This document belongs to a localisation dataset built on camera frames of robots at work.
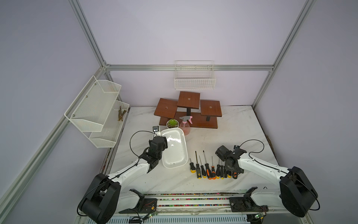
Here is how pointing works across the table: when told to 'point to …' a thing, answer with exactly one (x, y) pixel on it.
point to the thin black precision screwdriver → (202, 166)
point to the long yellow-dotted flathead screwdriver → (198, 171)
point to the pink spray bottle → (184, 125)
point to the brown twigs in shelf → (120, 114)
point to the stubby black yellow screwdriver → (192, 167)
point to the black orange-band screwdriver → (213, 173)
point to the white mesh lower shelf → (112, 128)
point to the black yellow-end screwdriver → (222, 172)
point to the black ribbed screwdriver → (218, 173)
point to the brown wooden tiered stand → (188, 105)
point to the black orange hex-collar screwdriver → (208, 170)
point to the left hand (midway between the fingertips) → (160, 136)
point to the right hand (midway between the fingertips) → (235, 168)
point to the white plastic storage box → (175, 155)
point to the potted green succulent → (172, 123)
